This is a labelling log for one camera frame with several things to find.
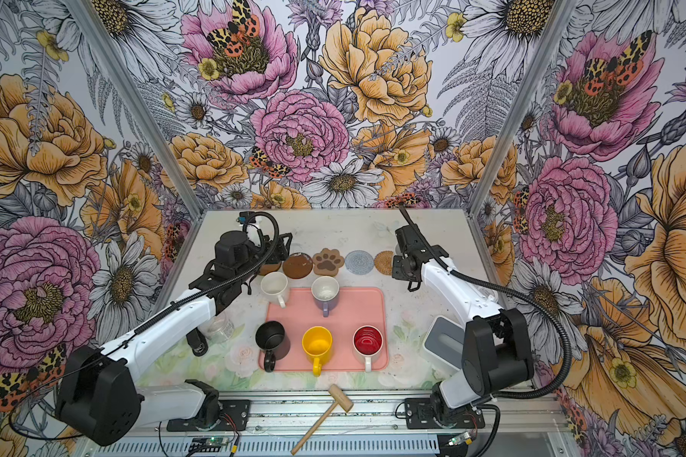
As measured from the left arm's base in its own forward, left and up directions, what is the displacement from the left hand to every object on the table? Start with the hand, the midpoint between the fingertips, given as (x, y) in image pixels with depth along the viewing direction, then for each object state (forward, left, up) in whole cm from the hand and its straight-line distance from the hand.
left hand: (280, 243), depth 83 cm
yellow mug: (-21, -10, -21) cm, 31 cm away
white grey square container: (-23, -46, -18) cm, 54 cm away
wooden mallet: (-36, -17, -20) cm, 44 cm away
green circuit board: (-45, +14, -22) cm, 52 cm away
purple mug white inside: (-4, -12, -21) cm, 24 cm away
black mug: (-20, +3, -20) cm, 28 cm away
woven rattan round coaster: (+8, -32, -22) cm, 40 cm away
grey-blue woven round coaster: (+9, -23, -22) cm, 33 cm away
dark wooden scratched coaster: (+8, -1, -22) cm, 24 cm away
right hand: (-5, -37, -10) cm, 38 cm away
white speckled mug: (-5, +4, -16) cm, 17 cm away
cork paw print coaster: (+9, -12, -22) cm, 26 cm away
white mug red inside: (-21, -25, -21) cm, 39 cm away
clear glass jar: (-19, +17, -15) cm, 29 cm away
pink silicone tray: (-9, -22, -22) cm, 32 cm away
